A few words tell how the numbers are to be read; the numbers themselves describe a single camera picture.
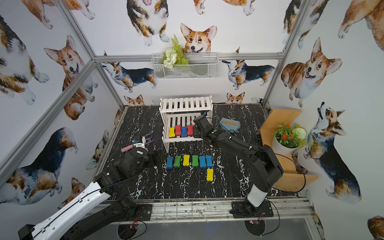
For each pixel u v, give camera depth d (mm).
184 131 881
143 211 735
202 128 665
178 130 882
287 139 754
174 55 782
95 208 473
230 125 1066
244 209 673
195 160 906
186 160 906
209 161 902
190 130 902
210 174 855
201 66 927
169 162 901
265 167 456
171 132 880
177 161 901
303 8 743
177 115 977
